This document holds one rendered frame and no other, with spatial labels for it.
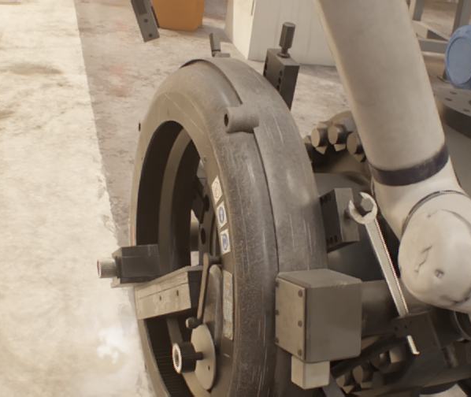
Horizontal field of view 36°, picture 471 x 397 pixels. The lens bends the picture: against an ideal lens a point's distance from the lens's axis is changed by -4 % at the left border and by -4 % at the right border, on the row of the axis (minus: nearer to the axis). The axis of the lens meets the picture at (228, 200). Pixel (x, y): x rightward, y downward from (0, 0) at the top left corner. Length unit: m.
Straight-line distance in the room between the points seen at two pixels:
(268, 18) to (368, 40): 4.42
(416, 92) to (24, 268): 1.92
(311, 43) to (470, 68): 3.57
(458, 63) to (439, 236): 1.13
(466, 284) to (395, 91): 0.19
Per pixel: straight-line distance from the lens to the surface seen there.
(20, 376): 2.05
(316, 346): 0.97
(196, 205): 1.60
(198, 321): 1.20
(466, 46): 1.76
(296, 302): 0.97
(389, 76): 0.72
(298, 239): 1.05
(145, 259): 1.49
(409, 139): 0.75
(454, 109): 1.47
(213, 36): 1.55
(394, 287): 1.03
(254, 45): 5.13
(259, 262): 1.05
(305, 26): 5.21
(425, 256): 0.69
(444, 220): 0.68
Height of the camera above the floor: 1.32
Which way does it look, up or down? 26 degrees down
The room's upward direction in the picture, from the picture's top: 8 degrees clockwise
